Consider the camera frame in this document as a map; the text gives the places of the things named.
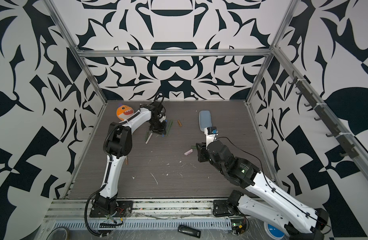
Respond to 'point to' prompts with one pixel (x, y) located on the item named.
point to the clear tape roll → (59, 233)
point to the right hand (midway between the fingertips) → (198, 144)
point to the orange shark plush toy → (124, 111)
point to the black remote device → (189, 231)
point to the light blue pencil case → (205, 119)
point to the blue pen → (162, 134)
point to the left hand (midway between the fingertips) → (164, 130)
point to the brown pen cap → (179, 123)
